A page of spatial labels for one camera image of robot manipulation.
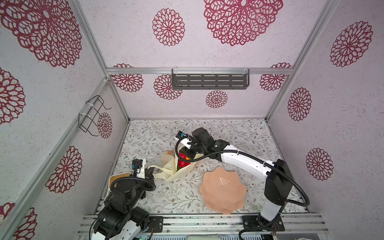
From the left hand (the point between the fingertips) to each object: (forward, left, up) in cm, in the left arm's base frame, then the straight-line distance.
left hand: (153, 168), depth 69 cm
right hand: (+14, -11, -2) cm, 18 cm away
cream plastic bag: (0, -7, -1) cm, 7 cm away
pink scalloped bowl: (-3, -36, -24) cm, 43 cm away
